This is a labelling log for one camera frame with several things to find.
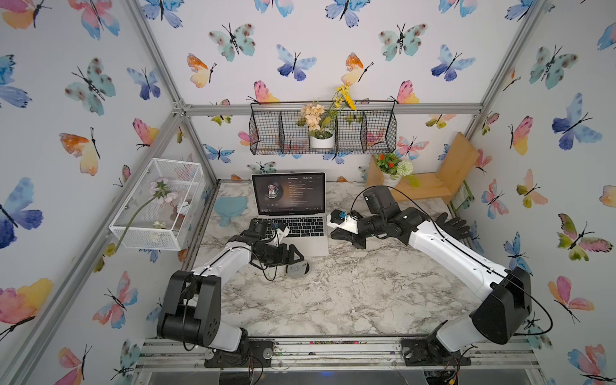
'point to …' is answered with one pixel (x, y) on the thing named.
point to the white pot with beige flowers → (321, 131)
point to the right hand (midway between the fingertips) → (337, 228)
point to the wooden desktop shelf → (457, 164)
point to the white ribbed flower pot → (391, 180)
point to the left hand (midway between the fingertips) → (297, 257)
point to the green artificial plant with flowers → (391, 164)
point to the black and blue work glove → (455, 226)
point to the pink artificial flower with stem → (160, 191)
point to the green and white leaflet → (462, 195)
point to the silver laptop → (297, 200)
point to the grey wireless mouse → (298, 269)
